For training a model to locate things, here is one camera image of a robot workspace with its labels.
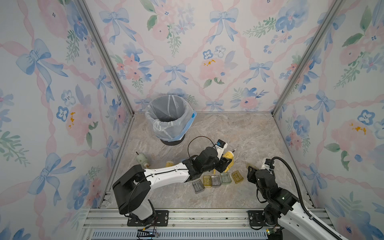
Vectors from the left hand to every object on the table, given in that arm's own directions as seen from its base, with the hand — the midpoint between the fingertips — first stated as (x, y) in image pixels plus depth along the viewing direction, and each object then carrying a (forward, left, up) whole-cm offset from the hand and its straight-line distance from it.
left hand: (229, 157), depth 77 cm
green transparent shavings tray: (-4, 0, -18) cm, 18 cm away
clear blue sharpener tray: (-6, +6, -17) cm, 19 cm away
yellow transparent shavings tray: (-6, +11, -17) cm, 21 cm away
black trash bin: (+20, +33, -17) cm, 42 cm away
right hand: (-2, -14, -9) cm, 17 cm away
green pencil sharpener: (+3, +48, -9) cm, 49 cm away
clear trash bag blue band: (+33, +34, -4) cm, 48 cm away
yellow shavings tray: (-3, -7, -17) cm, 19 cm away
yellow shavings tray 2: (-1, -13, -8) cm, 16 cm away
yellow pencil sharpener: (+1, 0, +2) cm, 2 cm away
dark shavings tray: (-9, +16, -17) cm, 25 cm away
